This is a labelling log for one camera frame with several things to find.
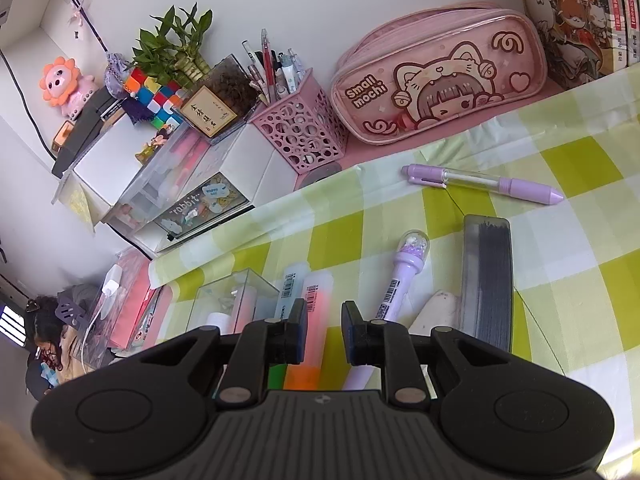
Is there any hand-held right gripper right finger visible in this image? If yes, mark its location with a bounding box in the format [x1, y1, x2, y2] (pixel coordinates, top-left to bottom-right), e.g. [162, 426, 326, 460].
[341, 300, 506, 406]

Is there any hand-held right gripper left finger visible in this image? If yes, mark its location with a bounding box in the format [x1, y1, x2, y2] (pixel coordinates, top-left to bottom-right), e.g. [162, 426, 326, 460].
[137, 298, 308, 404]

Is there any pink highlighter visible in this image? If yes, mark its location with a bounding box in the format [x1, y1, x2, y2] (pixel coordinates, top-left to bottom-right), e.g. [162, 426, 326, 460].
[301, 270, 346, 392]

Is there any clear plastic organizer box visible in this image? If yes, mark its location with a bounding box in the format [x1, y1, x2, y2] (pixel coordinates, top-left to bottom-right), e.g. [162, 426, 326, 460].
[185, 268, 281, 335]

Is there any orange highlighter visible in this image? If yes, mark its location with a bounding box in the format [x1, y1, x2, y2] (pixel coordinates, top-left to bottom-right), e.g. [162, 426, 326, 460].
[286, 365, 321, 392]

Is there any light blue highlighter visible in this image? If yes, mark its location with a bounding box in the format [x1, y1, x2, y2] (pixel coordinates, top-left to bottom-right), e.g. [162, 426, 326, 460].
[280, 270, 302, 322]

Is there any purple dome-topped pen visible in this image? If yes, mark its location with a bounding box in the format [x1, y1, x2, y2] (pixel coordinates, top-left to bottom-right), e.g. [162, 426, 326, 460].
[344, 230, 431, 392]

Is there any beige eraser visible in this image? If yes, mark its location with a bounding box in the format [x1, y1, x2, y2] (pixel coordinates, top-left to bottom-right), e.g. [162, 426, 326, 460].
[409, 288, 459, 337]

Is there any black pencil lead case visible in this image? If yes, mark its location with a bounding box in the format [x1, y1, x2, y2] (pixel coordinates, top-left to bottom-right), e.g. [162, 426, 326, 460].
[462, 214, 514, 354]

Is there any grey round coaster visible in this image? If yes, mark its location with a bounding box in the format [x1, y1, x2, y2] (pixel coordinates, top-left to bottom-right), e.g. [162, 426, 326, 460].
[299, 162, 345, 188]

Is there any clear cartoon-print drawer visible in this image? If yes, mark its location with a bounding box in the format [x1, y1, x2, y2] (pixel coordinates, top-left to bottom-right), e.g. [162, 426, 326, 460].
[152, 172, 256, 253]

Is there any pink flat box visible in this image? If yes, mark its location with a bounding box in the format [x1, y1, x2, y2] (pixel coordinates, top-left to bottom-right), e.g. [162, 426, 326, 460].
[87, 247, 166, 361]

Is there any white charger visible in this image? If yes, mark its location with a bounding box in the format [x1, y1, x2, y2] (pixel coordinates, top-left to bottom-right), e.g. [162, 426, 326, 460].
[101, 265, 125, 298]

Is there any purple retractable pen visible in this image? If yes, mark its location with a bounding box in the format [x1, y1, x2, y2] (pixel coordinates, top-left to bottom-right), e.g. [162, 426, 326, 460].
[401, 163, 566, 206]

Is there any pink perforated pen holder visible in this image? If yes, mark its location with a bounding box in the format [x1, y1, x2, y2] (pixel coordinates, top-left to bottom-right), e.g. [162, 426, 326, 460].
[248, 67, 349, 176]

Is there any clear storage box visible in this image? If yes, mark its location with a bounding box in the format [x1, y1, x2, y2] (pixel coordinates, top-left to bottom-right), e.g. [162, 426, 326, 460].
[102, 122, 251, 226]

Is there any grey hair claw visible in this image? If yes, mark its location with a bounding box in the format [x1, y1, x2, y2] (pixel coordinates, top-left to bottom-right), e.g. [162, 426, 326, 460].
[56, 297, 86, 328]

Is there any green checked tablecloth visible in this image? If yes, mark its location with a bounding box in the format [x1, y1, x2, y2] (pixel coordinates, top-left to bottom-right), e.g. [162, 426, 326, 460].
[150, 62, 640, 480]

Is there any small figurine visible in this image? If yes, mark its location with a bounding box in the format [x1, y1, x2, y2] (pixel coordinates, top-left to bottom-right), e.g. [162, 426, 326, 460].
[135, 127, 173, 163]

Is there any dark-haired doll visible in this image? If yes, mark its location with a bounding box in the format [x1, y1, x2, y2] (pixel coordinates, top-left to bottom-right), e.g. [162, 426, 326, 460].
[22, 295, 86, 396]

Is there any bamboo plant in glass pot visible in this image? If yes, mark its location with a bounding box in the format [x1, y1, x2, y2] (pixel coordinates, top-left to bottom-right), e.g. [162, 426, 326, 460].
[131, 4, 266, 141]

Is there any bunch of pens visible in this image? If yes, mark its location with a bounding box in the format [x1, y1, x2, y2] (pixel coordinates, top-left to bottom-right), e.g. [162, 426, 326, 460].
[241, 28, 307, 106]

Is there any white desktop drawer unit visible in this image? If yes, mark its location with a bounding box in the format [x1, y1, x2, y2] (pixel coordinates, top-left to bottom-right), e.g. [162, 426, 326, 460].
[72, 120, 301, 256]

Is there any pink cartoon pencil case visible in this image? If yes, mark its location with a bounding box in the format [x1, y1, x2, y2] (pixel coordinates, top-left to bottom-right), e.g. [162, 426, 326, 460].
[330, 1, 548, 147]

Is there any colourful twisted puzzle cube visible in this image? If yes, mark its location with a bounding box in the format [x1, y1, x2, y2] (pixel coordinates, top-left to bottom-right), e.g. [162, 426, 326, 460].
[122, 67, 187, 128]

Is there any barred window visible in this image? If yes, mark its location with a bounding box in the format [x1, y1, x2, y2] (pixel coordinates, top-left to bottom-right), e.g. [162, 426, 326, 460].
[0, 305, 27, 347]

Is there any small orange block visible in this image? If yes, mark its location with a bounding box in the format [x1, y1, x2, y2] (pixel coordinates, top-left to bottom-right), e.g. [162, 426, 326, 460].
[51, 120, 76, 153]

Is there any purple sachet with tassel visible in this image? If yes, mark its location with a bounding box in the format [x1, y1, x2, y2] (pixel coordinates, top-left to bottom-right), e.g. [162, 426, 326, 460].
[104, 51, 151, 126]

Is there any pink lion plush toy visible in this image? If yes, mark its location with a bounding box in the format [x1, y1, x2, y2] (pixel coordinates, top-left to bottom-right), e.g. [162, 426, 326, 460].
[39, 56, 96, 121]

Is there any pink cat-cover book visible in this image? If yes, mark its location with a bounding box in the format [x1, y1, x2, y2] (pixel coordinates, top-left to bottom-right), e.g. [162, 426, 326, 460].
[515, 0, 630, 92]

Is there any white charger cable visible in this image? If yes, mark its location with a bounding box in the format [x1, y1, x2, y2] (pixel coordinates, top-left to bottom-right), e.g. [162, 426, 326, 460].
[75, 292, 113, 366]

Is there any black cable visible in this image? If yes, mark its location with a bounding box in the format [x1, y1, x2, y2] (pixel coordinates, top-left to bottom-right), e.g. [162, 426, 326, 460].
[0, 47, 57, 158]

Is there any wall hook with ribbon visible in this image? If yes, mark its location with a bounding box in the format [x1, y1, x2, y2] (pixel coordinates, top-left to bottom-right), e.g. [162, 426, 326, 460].
[64, 0, 108, 53]

